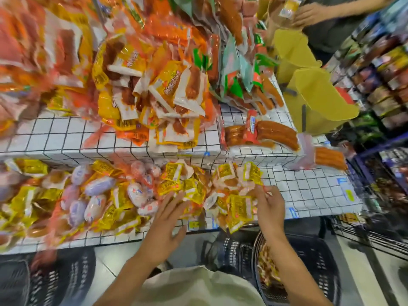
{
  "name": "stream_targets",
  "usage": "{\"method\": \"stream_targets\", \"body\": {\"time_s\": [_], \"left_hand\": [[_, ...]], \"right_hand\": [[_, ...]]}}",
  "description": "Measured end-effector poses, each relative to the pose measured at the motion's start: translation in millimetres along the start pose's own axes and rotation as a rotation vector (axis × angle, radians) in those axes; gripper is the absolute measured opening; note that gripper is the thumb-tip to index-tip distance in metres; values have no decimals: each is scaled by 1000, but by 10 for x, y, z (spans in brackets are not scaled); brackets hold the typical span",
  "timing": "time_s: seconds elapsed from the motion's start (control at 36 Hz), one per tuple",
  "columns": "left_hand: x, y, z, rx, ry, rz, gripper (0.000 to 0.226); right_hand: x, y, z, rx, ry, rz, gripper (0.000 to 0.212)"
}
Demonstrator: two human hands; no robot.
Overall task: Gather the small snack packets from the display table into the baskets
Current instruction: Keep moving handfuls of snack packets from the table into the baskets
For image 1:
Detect person's right hand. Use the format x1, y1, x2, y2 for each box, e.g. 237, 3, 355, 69
255, 185, 288, 243

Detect person's left hand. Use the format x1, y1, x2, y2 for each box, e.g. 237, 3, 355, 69
136, 194, 190, 266

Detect tiled white display table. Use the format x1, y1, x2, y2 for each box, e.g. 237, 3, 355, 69
0, 102, 364, 255

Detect pink sausages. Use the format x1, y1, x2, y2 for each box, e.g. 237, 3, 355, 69
60, 161, 163, 230

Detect red label brown sausage pack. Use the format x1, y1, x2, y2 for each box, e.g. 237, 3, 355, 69
224, 113, 300, 152

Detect long orange sausage pack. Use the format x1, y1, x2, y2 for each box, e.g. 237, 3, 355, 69
315, 146, 348, 171

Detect pile of small snack packets tier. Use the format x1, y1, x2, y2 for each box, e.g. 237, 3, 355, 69
0, 156, 265, 249

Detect pile of sausage packets tier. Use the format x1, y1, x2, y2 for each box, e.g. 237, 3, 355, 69
172, 0, 288, 112

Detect large pile of sausage packets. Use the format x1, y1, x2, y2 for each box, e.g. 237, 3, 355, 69
0, 0, 221, 150

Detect person's left forearm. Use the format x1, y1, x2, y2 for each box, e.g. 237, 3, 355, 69
92, 255, 170, 306

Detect person's right forearm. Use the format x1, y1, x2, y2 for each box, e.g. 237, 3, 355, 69
264, 232, 335, 306

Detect blue yellow price label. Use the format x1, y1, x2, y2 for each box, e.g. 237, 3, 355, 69
337, 178, 358, 203

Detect blue goods rack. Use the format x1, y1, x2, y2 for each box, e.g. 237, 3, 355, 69
354, 133, 408, 201

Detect stack of black baskets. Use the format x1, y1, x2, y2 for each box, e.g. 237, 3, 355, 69
0, 248, 96, 306

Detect yellow bin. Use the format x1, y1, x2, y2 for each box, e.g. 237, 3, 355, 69
258, 0, 288, 36
283, 67, 361, 134
274, 28, 323, 83

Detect store shelving with packaged goods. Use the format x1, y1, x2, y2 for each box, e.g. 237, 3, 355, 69
325, 9, 408, 134

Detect black wire shopping cart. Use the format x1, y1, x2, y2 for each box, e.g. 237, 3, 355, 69
331, 143, 408, 262

